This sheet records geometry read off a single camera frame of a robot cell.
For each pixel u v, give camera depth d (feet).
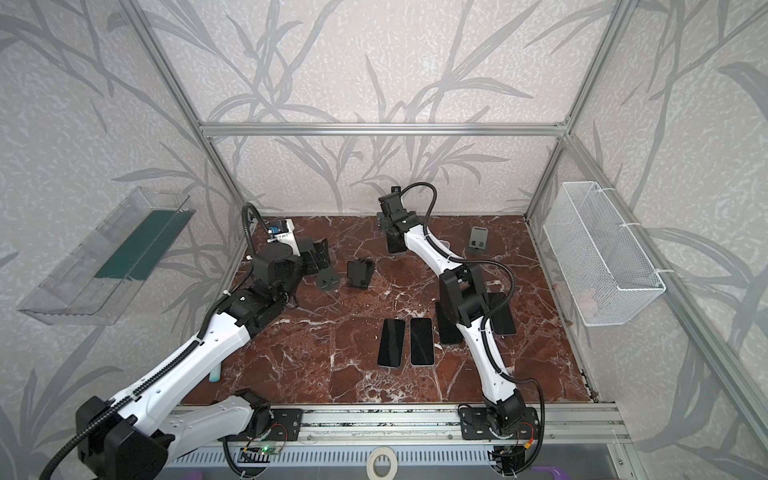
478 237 3.53
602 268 2.04
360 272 3.24
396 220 2.62
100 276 2.11
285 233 2.11
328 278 3.17
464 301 2.03
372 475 2.19
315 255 2.22
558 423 2.47
